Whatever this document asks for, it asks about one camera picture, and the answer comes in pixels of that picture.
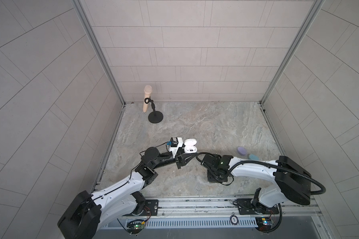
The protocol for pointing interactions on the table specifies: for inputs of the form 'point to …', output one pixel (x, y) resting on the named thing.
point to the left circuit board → (135, 225)
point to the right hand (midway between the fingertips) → (210, 183)
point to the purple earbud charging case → (241, 150)
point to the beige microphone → (147, 90)
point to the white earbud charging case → (189, 147)
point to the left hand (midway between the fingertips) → (197, 153)
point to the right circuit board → (264, 223)
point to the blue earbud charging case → (252, 157)
